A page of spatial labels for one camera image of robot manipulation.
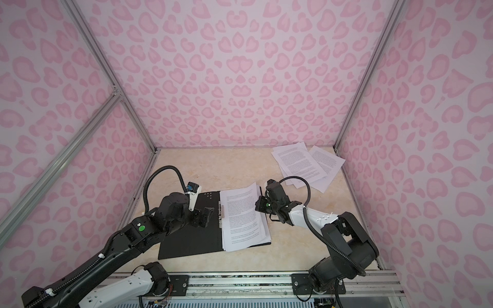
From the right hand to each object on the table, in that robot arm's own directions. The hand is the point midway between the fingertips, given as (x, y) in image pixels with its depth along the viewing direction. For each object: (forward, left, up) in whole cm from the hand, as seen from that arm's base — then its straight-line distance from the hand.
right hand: (255, 202), depth 88 cm
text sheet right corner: (+28, -35, -8) cm, 46 cm away
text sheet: (-8, +6, -7) cm, 12 cm away
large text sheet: (+28, -35, -8) cm, 45 cm away
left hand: (-8, +19, +13) cm, 24 cm away
